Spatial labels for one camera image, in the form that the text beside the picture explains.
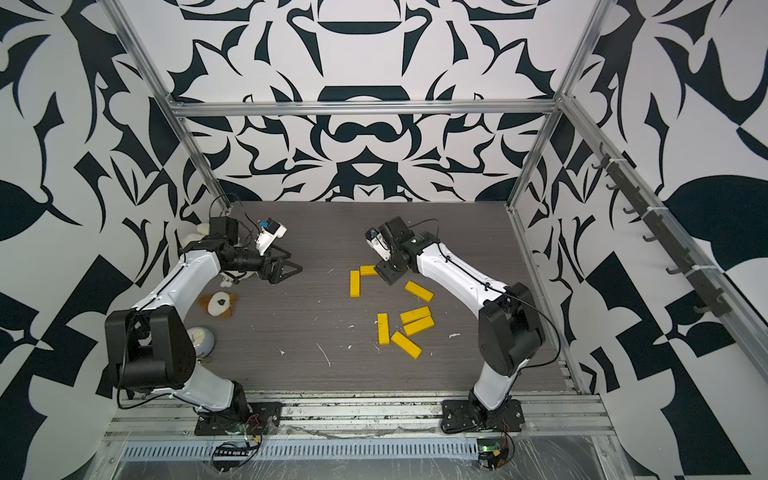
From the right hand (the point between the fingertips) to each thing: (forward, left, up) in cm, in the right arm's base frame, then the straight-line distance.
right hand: (391, 258), depth 88 cm
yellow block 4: (-11, -7, -13) cm, 19 cm away
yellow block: (-1, +12, -12) cm, 17 cm away
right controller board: (-45, -23, -15) cm, 53 cm away
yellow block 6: (-16, +3, -13) cm, 21 cm away
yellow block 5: (-15, -7, -14) cm, 22 cm away
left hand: (-2, +28, +3) cm, 29 cm away
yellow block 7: (-21, -4, -13) cm, 25 cm away
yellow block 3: (-4, -9, -13) cm, 16 cm away
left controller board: (-46, +40, -16) cm, 63 cm away
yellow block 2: (+3, +7, -12) cm, 14 cm away
